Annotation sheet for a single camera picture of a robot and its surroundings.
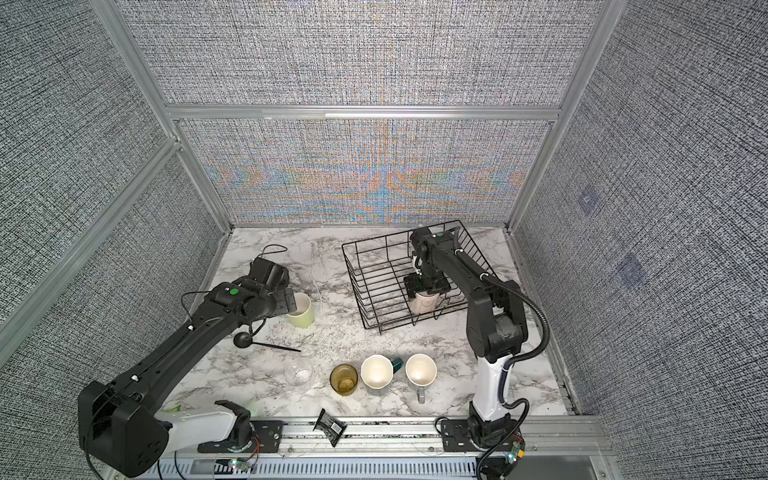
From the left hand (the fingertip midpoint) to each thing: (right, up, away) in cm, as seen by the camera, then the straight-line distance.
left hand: (278, 304), depth 82 cm
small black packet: (+16, -29, -9) cm, 35 cm away
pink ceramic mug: (+40, -1, +6) cm, 41 cm away
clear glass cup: (+5, -19, +2) cm, 20 cm away
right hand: (+42, +2, +10) cm, 43 cm away
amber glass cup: (+18, -20, 0) cm, 27 cm away
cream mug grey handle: (+39, -17, -2) cm, 43 cm away
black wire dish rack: (+27, +8, +22) cm, 35 cm away
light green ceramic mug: (+6, -4, +3) cm, 8 cm away
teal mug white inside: (+27, -18, -2) cm, 32 cm away
